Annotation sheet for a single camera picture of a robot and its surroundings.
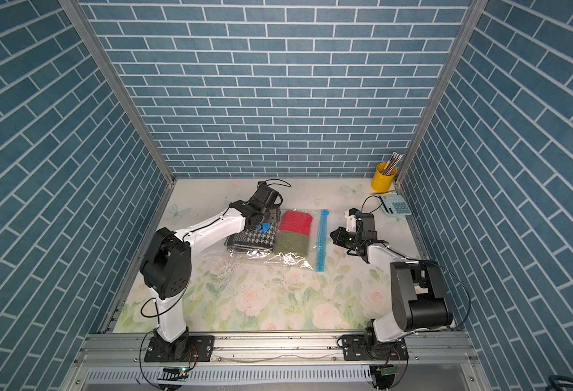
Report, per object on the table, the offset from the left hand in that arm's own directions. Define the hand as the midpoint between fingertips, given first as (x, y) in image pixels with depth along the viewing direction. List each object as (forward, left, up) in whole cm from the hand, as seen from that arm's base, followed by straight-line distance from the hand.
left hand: (276, 212), depth 94 cm
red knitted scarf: (0, -8, -7) cm, 10 cm away
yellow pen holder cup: (+22, -47, -5) cm, 52 cm away
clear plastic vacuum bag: (-12, -16, -7) cm, 22 cm away
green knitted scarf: (-9, -6, -8) cm, 13 cm away
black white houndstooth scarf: (-6, +6, -8) cm, 11 cm away
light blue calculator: (+12, -53, -9) cm, 56 cm away
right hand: (-7, -23, -5) cm, 24 cm away
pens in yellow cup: (+26, -51, +3) cm, 57 cm away
